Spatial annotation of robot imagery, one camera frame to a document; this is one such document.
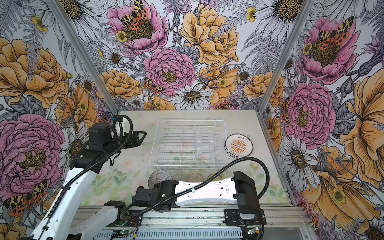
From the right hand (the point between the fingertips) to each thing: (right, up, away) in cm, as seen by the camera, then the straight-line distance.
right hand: (165, 193), depth 69 cm
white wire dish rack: (+10, +18, +33) cm, 39 cm away
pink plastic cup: (+13, +2, +14) cm, 19 cm away
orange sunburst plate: (+41, +18, +30) cm, 54 cm away
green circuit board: (-22, -20, +2) cm, 29 cm away
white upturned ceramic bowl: (-4, +6, +4) cm, 9 cm away
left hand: (-13, +24, +3) cm, 28 cm away
